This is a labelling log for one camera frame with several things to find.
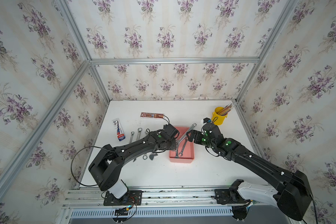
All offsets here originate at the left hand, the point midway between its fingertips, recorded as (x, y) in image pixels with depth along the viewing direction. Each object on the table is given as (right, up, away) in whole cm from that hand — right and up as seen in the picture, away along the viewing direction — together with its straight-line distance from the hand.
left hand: (175, 146), depth 85 cm
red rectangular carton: (-17, +19, +23) cm, 34 cm away
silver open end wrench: (+1, -4, +5) cm, 7 cm away
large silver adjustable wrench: (+13, +12, +8) cm, 20 cm away
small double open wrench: (+7, -2, +8) cm, 10 cm away
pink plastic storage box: (+7, -6, +6) cm, 10 cm away
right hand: (+10, +8, -5) cm, 14 cm away
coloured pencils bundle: (+37, +23, +12) cm, 45 cm away
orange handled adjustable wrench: (-14, -7, +3) cm, 16 cm away
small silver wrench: (-30, +6, +14) cm, 34 cm away
